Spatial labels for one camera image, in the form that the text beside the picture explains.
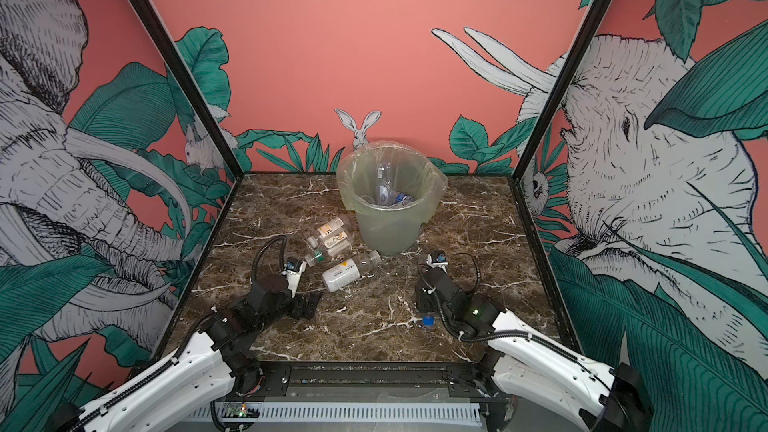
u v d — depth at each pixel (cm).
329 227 98
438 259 70
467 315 55
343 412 70
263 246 101
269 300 61
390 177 93
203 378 58
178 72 88
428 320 76
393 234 93
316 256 93
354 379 75
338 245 94
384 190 97
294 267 70
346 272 87
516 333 50
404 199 97
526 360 48
